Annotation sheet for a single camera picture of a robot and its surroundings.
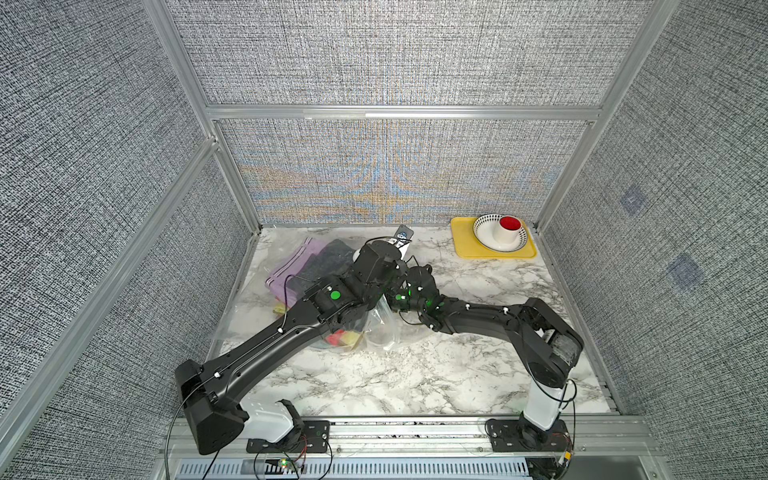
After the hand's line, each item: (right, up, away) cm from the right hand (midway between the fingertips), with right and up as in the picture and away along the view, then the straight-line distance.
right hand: (357, 289), depth 80 cm
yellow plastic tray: (+39, +12, +33) cm, 53 cm away
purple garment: (-24, +1, +5) cm, 24 cm away
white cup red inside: (+52, +18, +28) cm, 62 cm away
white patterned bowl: (+46, +18, +37) cm, 62 cm away
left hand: (+11, +10, -11) cm, 18 cm away
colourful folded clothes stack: (-6, -13, -2) cm, 15 cm away
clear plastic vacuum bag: (+6, -7, -9) cm, 13 cm away
